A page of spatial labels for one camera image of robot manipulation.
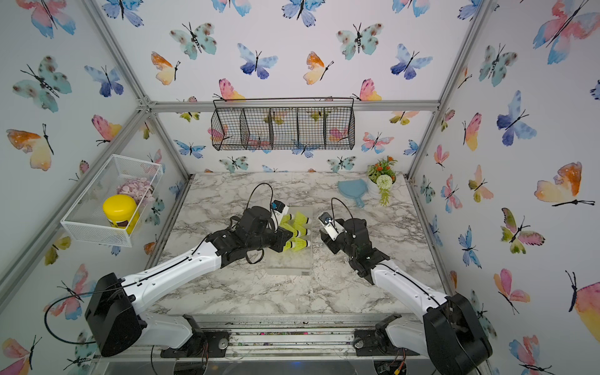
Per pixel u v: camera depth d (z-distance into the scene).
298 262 0.92
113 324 0.39
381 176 1.00
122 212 0.63
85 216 0.63
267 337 0.76
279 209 0.69
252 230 0.60
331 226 0.70
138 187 0.68
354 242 0.64
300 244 0.93
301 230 0.97
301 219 1.00
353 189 1.15
